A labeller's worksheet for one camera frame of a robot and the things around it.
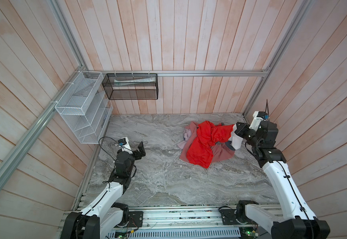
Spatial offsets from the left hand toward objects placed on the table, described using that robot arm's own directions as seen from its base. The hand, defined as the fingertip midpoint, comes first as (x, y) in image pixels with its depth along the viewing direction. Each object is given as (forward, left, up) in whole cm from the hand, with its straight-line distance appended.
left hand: (136, 145), depth 84 cm
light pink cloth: (+13, -31, -7) cm, 35 cm away
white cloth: (+3, -59, +1) cm, 59 cm away
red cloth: (+4, -46, -8) cm, 47 cm away
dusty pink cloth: (+1, -51, -7) cm, 51 cm away
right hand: (+5, -54, +15) cm, 56 cm away
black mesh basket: (+44, +8, +10) cm, 45 cm away
